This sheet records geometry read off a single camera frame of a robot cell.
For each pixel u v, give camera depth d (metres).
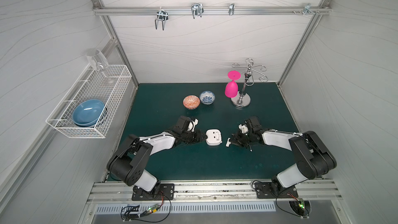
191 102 1.08
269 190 0.73
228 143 0.90
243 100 1.11
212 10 0.78
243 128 0.88
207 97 1.11
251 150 0.87
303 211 0.70
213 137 0.88
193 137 0.78
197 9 0.76
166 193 0.73
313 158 0.46
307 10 0.77
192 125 0.76
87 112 0.62
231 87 0.92
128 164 0.44
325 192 0.75
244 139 0.80
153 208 0.69
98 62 0.73
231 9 0.80
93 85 0.72
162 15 0.78
